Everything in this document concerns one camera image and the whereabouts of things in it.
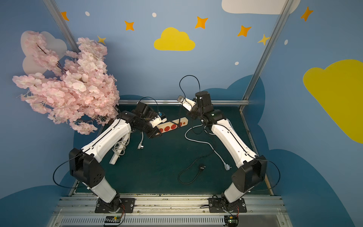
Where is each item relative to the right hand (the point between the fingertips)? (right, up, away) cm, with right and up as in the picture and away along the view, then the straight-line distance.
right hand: (193, 101), depth 79 cm
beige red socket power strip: (-15, -14, +2) cm, 21 cm away
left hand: (-20, -17, +4) cm, 27 cm away
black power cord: (+5, -40, +7) cm, 41 cm away
